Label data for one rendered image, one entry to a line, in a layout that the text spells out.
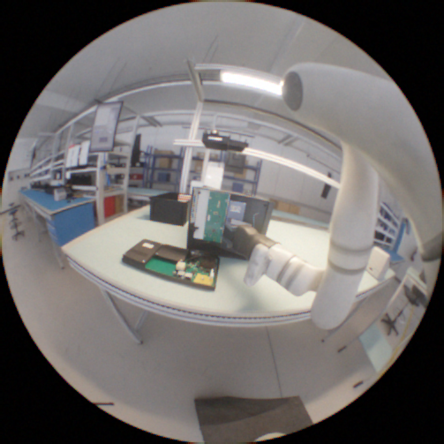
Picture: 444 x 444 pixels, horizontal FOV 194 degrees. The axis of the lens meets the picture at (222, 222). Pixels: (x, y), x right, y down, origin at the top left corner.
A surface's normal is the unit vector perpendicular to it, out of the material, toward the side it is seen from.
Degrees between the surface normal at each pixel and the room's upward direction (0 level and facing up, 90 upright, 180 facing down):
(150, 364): 0
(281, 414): 0
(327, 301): 92
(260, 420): 0
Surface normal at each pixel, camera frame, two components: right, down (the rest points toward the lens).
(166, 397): 0.18, -0.94
